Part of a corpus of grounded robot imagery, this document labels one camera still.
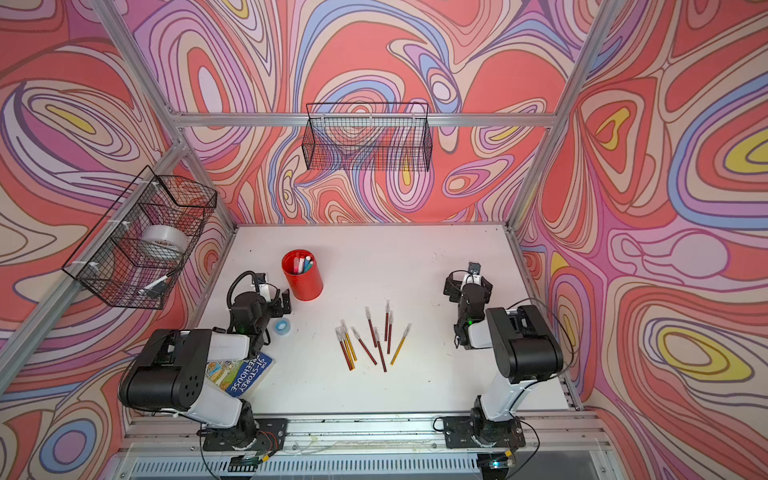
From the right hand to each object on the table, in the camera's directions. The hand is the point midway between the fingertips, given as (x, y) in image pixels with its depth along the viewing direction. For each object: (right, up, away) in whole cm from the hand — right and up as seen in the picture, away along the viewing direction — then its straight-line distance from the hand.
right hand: (467, 281), depth 96 cm
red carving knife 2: (-26, -12, -2) cm, 29 cm away
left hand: (-62, -3, -2) cm, 62 cm away
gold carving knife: (-22, -19, -7) cm, 30 cm away
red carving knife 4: (-33, -19, -7) cm, 39 cm away
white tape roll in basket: (-81, +12, -23) cm, 85 cm away
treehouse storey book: (-67, -25, -15) cm, 73 cm away
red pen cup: (-53, +2, -1) cm, 53 cm away
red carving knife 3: (-28, -20, -8) cm, 35 cm away
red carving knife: (-25, -16, -5) cm, 30 cm away
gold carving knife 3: (-38, -20, -8) cm, 44 cm away
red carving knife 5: (-39, -20, -8) cm, 45 cm away
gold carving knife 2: (-36, -20, -9) cm, 42 cm away
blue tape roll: (-59, -14, -3) cm, 61 cm away
